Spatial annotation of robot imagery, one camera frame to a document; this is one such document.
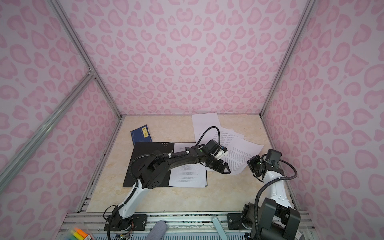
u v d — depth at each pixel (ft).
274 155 2.18
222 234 2.22
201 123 3.73
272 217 1.33
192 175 2.94
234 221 2.41
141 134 3.53
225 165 2.64
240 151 3.21
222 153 2.81
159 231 2.24
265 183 1.60
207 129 2.58
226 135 3.52
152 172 1.84
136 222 2.41
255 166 2.51
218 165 2.62
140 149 3.40
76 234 2.28
